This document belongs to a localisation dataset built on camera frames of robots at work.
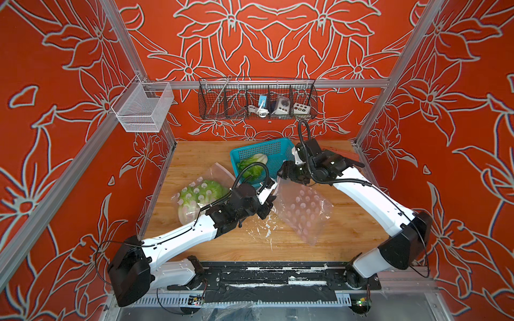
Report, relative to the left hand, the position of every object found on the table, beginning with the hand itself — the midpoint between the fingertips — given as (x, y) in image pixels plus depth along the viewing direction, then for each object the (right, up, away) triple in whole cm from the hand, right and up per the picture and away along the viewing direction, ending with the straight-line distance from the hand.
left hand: (275, 194), depth 74 cm
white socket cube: (+14, +38, +20) cm, 46 cm away
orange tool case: (+46, +20, +42) cm, 65 cm away
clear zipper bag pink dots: (-27, +7, +23) cm, 36 cm away
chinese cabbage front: (-33, -3, +11) cm, 35 cm away
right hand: (+1, +8, +1) cm, 8 cm away
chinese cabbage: (-9, +7, +23) cm, 26 cm away
